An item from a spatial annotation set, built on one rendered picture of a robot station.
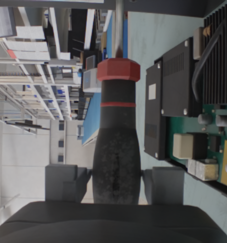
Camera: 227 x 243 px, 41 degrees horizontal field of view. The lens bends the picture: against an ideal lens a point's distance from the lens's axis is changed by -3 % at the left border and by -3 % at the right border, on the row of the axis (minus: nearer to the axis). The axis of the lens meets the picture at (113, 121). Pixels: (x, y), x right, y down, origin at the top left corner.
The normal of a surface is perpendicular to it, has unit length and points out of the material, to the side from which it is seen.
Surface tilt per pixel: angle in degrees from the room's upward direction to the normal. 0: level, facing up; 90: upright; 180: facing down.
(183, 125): 0
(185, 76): 0
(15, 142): 90
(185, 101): 0
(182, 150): 90
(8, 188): 90
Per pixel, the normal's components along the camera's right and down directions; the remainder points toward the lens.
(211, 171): 0.11, 0.04
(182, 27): -0.99, -0.02
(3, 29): 0.23, 0.85
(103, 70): -0.88, -0.02
